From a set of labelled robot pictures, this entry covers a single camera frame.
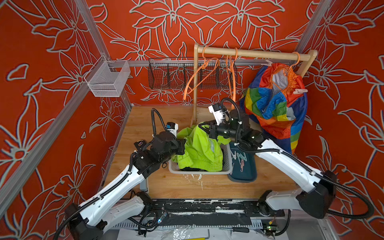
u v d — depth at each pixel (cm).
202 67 73
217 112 60
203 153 71
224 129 59
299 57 62
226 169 78
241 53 65
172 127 61
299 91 64
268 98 85
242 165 86
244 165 85
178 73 100
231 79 68
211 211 73
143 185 75
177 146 61
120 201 45
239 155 90
